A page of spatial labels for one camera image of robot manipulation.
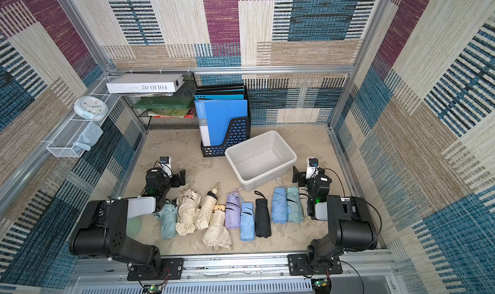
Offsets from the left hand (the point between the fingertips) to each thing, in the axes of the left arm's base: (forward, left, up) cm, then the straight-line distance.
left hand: (174, 169), depth 95 cm
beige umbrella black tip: (-21, -18, -1) cm, 27 cm away
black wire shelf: (+27, -1, +14) cm, 30 cm away
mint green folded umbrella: (-22, -2, -3) cm, 22 cm away
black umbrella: (-23, -42, -5) cm, 48 cm away
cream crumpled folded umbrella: (-17, -10, -1) cm, 20 cm away
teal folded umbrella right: (-21, -56, -3) cm, 60 cm away
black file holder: (+13, -32, +15) cm, 38 cm away
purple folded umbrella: (-18, -29, -2) cm, 34 cm away
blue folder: (+18, -20, +17) cm, 32 cm away
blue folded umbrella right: (-19, -49, -4) cm, 53 cm away
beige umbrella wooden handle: (-30, -23, -2) cm, 38 cm away
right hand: (-1, -63, +4) cm, 63 cm away
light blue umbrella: (-24, -35, -3) cm, 43 cm away
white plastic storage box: (+8, -43, -6) cm, 44 cm away
